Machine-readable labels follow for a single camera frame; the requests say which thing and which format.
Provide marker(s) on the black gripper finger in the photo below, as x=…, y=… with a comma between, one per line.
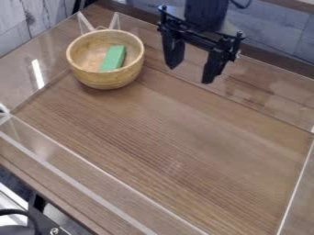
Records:
x=174, y=48
x=214, y=66

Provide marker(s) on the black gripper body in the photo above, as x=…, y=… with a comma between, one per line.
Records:
x=203, y=26

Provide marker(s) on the green stick block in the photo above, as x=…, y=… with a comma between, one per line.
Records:
x=114, y=58

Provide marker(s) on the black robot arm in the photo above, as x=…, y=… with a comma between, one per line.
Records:
x=199, y=24

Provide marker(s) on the wooden bowl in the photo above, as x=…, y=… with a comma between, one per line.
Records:
x=86, y=53

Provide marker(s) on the black metal table leg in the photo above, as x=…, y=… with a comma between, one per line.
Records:
x=45, y=225

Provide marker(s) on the clear acrylic tray wall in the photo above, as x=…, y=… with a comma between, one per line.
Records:
x=166, y=157

